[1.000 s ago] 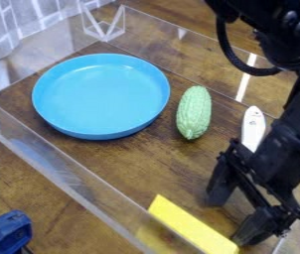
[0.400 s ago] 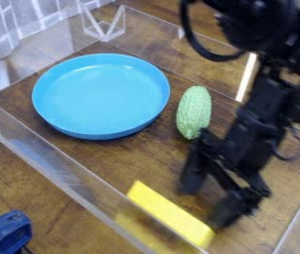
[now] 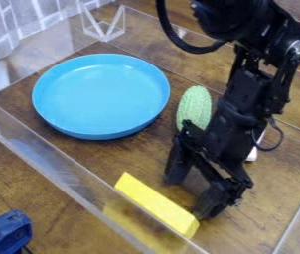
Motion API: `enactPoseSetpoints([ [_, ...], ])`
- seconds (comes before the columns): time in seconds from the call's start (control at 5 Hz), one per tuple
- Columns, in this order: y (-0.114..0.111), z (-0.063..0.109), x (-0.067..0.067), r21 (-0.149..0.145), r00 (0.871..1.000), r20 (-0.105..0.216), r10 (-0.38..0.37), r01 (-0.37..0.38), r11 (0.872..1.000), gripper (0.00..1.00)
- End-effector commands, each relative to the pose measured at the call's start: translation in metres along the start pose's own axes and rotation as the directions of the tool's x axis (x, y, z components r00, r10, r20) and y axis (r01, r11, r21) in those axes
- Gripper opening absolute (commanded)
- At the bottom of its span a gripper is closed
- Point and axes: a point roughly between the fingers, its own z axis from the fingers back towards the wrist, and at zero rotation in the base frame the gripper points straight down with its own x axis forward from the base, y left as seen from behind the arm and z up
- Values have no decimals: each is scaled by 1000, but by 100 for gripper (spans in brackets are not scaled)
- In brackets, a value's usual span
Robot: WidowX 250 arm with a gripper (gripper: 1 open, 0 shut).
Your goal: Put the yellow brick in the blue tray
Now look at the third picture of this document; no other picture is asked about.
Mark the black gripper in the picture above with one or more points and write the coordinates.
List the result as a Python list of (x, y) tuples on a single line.
[(225, 143)]

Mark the yellow butter brick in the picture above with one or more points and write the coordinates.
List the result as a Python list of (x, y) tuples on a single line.
[(158, 205)]

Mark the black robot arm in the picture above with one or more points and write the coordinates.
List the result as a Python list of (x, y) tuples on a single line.
[(265, 34)]

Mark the blue round tray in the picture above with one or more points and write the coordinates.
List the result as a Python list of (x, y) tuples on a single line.
[(102, 96)]

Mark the green bitter gourd toy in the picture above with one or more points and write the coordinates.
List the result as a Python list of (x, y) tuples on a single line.
[(194, 107)]

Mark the blue clamp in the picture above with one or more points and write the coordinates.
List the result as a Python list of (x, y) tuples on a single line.
[(15, 231)]

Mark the white patterned curtain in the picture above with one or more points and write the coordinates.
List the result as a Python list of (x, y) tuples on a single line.
[(25, 17)]

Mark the clear acrylic enclosure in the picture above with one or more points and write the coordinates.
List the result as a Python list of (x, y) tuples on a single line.
[(59, 178)]

